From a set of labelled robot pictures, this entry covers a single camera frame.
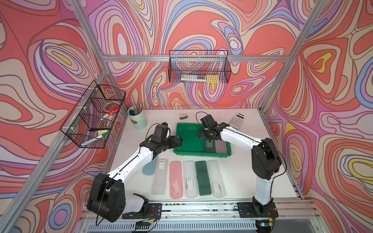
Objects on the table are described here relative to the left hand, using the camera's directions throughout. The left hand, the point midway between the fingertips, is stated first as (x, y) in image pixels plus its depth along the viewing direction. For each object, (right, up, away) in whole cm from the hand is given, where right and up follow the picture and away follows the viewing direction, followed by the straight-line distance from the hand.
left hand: (177, 141), depth 85 cm
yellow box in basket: (+22, +39, +6) cm, 45 cm away
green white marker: (-36, +5, -13) cm, 38 cm away
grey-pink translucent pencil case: (+27, -5, +9) cm, 29 cm away
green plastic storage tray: (+9, -6, +14) cm, 17 cm away
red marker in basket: (-34, +17, -8) cm, 39 cm away
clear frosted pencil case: (-10, -22, 0) cm, 24 cm away
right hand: (+16, +1, +9) cm, 19 cm away
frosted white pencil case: (+23, -26, -5) cm, 35 cm away
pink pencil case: (-1, -22, -3) cm, 22 cm away
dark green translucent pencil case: (+21, -5, +14) cm, 25 cm away
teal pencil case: (-18, -18, +4) cm, 25 cm away
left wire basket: (-45, +11, -11) cm, 47 cm away
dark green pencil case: (+15, -22, -1) cm, 26 cm away
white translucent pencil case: (+7, -24, -4) cm, 25 cm away
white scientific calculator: (+45, +13, +27) cm, 54 cm away
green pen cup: (-29, +16, +14) cm, 36 cm away
